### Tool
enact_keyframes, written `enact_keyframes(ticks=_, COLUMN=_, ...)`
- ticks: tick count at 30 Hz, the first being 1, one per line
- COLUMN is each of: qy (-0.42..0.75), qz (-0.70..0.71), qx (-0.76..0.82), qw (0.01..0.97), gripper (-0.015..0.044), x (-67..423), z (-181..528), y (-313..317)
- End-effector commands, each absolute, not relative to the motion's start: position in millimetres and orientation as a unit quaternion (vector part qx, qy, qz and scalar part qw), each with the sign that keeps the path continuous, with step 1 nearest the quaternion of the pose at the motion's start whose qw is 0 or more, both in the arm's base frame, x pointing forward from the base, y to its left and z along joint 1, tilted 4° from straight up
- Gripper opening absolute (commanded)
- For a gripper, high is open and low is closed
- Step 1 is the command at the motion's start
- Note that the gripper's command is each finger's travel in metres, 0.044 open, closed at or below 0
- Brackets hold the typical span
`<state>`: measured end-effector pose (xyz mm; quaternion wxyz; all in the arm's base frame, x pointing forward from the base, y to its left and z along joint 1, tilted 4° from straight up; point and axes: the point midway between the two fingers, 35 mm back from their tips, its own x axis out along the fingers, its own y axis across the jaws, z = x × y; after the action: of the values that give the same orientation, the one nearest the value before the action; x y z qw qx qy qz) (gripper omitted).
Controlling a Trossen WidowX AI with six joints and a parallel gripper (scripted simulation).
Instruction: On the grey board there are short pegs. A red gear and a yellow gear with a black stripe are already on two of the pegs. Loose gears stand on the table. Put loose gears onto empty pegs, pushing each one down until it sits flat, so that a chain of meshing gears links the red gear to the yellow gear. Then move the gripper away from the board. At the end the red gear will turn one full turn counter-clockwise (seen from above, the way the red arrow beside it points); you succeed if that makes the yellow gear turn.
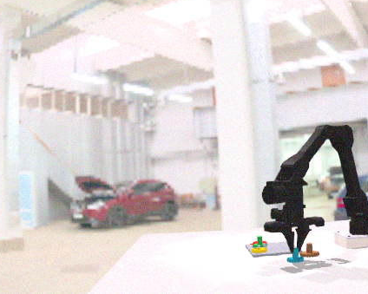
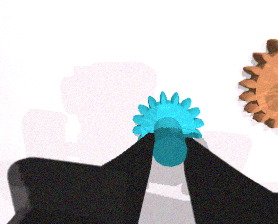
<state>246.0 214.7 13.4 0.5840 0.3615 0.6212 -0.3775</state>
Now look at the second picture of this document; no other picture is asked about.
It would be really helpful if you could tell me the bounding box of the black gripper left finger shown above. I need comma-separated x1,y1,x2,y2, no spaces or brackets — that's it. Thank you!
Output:
7,133,155,224

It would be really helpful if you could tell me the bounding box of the cyan gear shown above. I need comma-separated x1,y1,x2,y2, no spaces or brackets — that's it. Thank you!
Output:
132,91,204,167

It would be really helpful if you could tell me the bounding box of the orange gear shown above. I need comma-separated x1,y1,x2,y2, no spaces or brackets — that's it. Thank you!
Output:
238,39,278,128

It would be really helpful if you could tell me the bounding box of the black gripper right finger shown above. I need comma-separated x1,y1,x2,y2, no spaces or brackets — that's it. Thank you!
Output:
183,137,278,224

